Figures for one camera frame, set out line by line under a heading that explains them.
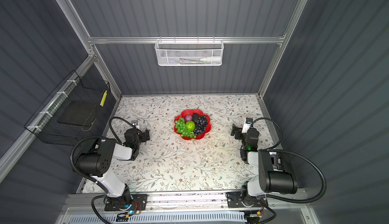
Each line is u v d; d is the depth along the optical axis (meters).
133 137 0.77
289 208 0.72
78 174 0.46
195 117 1.01
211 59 0.86
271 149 0.68
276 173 0.46
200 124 0.96
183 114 1.05
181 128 0.94
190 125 0.96
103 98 0.83
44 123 0.62
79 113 0.75
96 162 0.48
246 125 0.79
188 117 1.00
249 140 0.69
